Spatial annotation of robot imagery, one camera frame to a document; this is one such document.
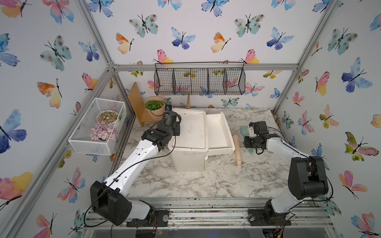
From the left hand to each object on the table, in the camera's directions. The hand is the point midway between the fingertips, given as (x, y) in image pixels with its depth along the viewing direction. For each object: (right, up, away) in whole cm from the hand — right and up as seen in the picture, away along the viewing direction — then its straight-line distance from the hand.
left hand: (173, 123), depth 79 cm
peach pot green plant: (-15, +11, +18) cm, 26 cm away
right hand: (+45, -11, +14) cm, 48 cm away
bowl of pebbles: (-30, +3, -8) cm, 31 cm away
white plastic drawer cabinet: (+9, -14, -9) cm, 19 cm away
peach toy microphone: (+39, -12, +18) cm, 44 cm away
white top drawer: (+26, -10, +8) cm, 29 cm away
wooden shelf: (-28, +14, +22) cm, 38 cm away
